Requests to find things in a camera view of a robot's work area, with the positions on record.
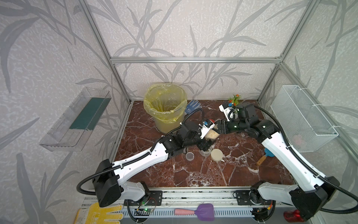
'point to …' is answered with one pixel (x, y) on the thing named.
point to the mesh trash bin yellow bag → (167, 103)
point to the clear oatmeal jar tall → (212, 134)
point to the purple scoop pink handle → (205, 212)
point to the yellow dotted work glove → (96, 214)
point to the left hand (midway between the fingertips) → (211, 136)
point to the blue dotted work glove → (193, 105)
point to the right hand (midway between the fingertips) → (213, 125)
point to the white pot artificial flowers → (235, 100)
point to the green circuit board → (146, 209)
